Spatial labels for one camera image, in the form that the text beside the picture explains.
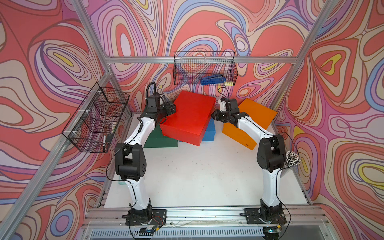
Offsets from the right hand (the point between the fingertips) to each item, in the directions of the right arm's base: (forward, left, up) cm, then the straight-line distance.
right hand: (212, 118), depth 97 cm
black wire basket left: (-14, +67, +12) cm, 70 cm away
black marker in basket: (-25, +57, +11) cm, 63 cm away
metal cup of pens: (-33, -36, +3) cm, 49 cm away
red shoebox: (-4, +15, +1) cm, 16 cm away
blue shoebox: (-8, +2, -6) cm, 10 cm away
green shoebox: (-14, +35, -2) cm, 38 cm away
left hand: (+3, +25, +8) cm, 27 cm away
